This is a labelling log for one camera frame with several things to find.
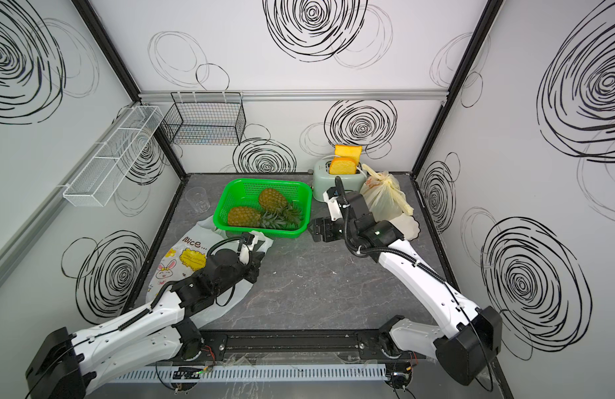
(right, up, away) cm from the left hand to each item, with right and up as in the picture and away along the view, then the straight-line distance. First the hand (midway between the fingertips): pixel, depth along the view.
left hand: (263, 254), depth 79 cm
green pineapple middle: (0, +17, +20) cm, 26 cm away
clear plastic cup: (-33, +18, +26) cm, 46 cm away
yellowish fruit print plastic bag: (+41, +19, +6) cm, 45 cm away
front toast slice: (+28, +31, +17) cm, 45 cm away
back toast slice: (+33, +37, +23) cm, 55 cm away
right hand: (+18, +10, -5) cm, 21 cm away
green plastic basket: (-15, +20, +23) cm, 34 cm away
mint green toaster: (+21, +25, +21) cm, 39 cm away
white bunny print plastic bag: (-30, -4, +8) cm, 31 cm away
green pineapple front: (-8, +11, +14) cm, 20 cm away
